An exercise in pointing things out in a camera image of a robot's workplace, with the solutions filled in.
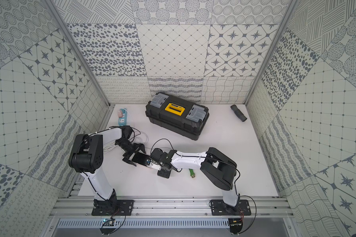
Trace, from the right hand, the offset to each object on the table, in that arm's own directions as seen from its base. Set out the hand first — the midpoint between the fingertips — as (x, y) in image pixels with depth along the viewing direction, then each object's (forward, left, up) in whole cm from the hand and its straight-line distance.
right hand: (166, 169), depth 87 cm
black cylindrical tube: (+45, -52, +1) cm, 69 cm away
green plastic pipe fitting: (-3, -16, +1) cm, 17 cm away
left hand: (+8, +17, +1) cm, 19 cm away
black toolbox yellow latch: (+24, -12, +17) cm, 32 cm away
